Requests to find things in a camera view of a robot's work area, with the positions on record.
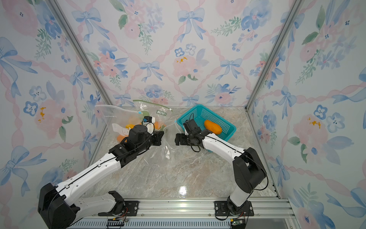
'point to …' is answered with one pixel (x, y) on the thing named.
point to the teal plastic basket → (201, 114)
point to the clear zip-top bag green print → (161, 114)
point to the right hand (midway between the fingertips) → (181, 139)
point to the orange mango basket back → (212, 127)
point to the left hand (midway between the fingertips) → (165, 131)
